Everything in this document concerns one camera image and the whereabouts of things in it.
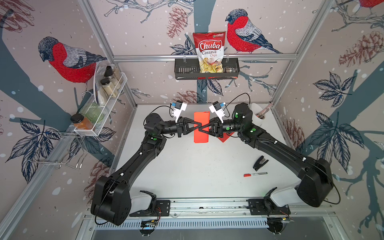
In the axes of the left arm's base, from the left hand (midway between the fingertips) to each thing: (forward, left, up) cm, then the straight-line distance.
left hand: (202, 126), depth 62 cm
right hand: (+1, +1, -3) cm, 4 cm away
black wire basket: (+48, +7, -3) cm, 48 cm away
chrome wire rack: (-10, +54, -1) cm, 55 cm away
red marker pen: (-8, -27, -37) cm, 47 cm away
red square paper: (-2, +1, -5) cm, 6 cm away
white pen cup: (+32, -38, -24) cm, 55 cm away
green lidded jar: (+10, +53, -3) cm, 54 cm away
